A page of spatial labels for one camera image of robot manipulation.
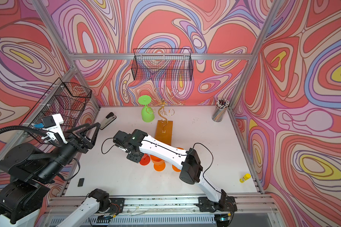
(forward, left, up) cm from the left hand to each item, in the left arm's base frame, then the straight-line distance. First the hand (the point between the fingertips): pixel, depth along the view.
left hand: (95, 124), depth 49 cm
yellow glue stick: (-6, -67, -40) cm, 79 cm away
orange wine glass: (+4, -19, -47) cm, 51 cm away
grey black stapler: (+40, +21, -44) cm, 63 cm away
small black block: (-6, +27, -48) cm, 56 cm away
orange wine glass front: (+2, -28, -47) cm, 55 cm away
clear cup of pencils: (+39, -62, -37) cm, 82 cm away
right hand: (+4, -10, -34) cm, 36 cm away
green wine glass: (+28, -12, -25) cm, 39 cm away
